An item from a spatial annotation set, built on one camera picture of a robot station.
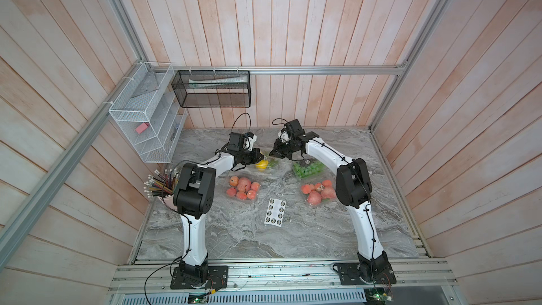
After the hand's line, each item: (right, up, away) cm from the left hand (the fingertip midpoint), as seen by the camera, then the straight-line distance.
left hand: (264, 158), depth 99 cm
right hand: (+2, +3, -1) cm, 4 cm away
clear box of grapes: (+21, -6, -1) cm, 21 cm away
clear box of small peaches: (-10, -13, -7) cm, 18 cm away
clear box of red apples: (+24, -14, -9) cm, 29 cm away
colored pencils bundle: (-41, -9, -16) cm, 45 cm away
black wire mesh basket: (-26, +35, +4) cm, 44 cm away
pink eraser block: (-48, +13, -17) cm, 53 cm away
